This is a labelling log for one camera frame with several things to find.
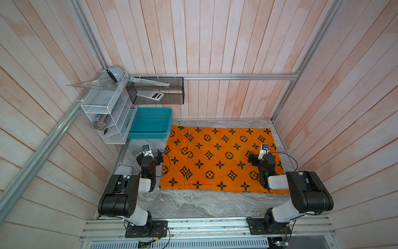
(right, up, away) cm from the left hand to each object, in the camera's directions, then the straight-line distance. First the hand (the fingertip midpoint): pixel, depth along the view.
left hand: (151, 152), depth 93 cm
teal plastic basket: (-8, +20, +25) cm, 33 cm away
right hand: (+67, +1, +1) cm, 67 cm away
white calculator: (0, +36, +5) cm, 36 cm away
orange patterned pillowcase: (+40, -5, +5) cm, 41 cm away
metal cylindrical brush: (-21, +16, -17) cm, 31 cm away
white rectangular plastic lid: (-18, -11, +1) cm, 21 cm away
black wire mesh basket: (+12, +40, +16) cm, 44 cm away
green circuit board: (+67, -39, -24) cm, 81 cm away
